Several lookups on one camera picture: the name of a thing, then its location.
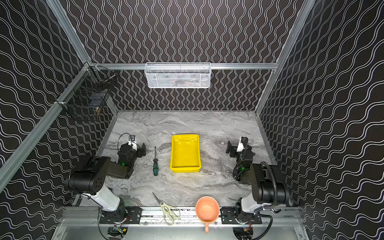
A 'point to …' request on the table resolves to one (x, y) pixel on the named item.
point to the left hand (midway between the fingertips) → (140, 143)
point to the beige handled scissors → (169, 212)
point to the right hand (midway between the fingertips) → (239, 142)
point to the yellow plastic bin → (185, 153)
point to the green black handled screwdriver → (155, 168)
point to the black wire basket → (88, 90)
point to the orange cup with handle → (207, 210)
